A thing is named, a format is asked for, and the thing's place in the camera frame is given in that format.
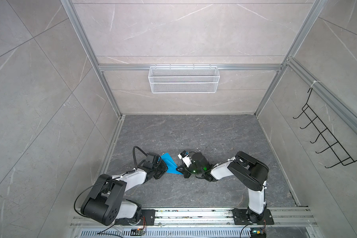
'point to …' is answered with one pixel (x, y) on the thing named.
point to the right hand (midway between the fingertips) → (177, 168)
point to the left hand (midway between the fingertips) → (169, 164)
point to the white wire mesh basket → (183, 80)
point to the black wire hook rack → (327, 136)
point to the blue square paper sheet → (171, 165)
